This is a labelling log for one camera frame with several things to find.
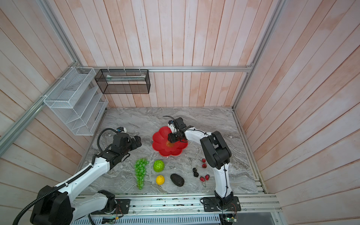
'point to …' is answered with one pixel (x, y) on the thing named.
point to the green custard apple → (159, 166)
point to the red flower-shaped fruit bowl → (161, 143)
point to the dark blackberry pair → (196, 174)
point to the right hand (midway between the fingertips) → (171, 137)
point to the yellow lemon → (160, 180)
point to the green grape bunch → (140, 168)
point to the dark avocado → (177, 180)
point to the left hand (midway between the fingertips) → (135, 142)
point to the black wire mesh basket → (123, 81)
